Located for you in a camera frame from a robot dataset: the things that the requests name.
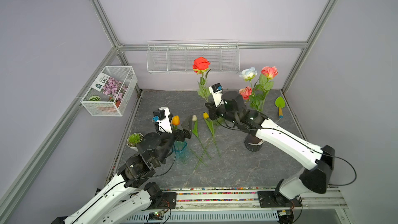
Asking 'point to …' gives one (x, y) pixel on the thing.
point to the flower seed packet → (112, 87)
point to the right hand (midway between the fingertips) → (206, 102)
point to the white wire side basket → (98, 103)
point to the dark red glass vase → (253, 143)
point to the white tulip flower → (195, 131)
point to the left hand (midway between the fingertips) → (183, 116)
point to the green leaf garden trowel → (280, 103)
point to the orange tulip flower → (175, 121)
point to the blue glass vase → (181, 151)
